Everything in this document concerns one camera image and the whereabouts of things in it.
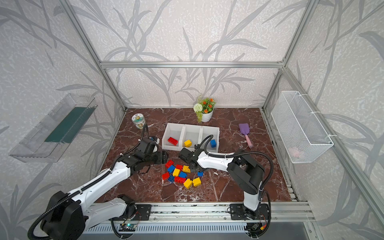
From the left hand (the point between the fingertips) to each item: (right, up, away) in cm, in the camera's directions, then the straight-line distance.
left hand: (165, 151), depth 85 cm
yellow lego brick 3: (+11, -11, +3) cm, 16 cm away
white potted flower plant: (+22, +25, +17) cm, 38 cm away
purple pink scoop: (+52, +11, +21) cm, 57 cm away
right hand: (+18, -8, +5) cm, 21 cm away
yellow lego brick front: (+13, -17, -4) cm, 22 cm away
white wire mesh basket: (+63, +11, -24) cm, 68 cm away
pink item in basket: (+67, +3, -11) cm, 68 cm away
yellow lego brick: (+12, +3, +12) cm, 17 cm away
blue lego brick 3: (+10, -14, +1) cm, 17 cm away
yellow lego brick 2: (+18, -17, -2) cm, 25 cm away
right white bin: (+23, +10, +12) cm, 28 cm away
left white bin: (0, +11, +21) cm, 23 cm away
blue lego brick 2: (+20, -13, 0) cm, 24 cm away
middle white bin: (+13, +7, +20) cm, 25 cm away
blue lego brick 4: (+3, -11, +2) cm, 11 cm away
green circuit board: (-15, -33, -14) cm, 39 cm away
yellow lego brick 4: (+6, -12, 0) cm, 14 cm away
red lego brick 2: (+1, -8, +4) cm, 9 cm away
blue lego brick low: (+3, -15, -1) cm, 16 cm away
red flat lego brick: (+8, -15, -2) cm, 18 cm away
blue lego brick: (+28, +3, +9) cm, 30 cm away
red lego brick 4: (+8, -10, +2) cm, 13 cm away
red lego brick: (+1, +4, +14) cm, 15 cm away
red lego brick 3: (0, -14, 0) cm, 14 cm away
